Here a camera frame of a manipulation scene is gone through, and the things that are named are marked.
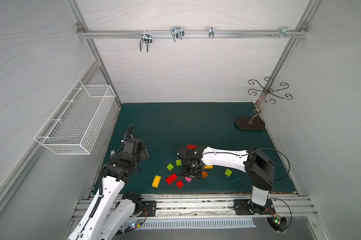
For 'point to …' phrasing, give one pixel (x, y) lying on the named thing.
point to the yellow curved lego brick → (209, 167)
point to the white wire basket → (74, 124)
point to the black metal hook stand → (248, 123)
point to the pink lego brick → (188, 179)
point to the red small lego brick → (179, 184)
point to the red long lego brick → (171, 178)
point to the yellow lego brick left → (156, 181)
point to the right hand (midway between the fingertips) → (184, 177)
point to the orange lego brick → (204, 174)
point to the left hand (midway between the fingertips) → (138, 151)
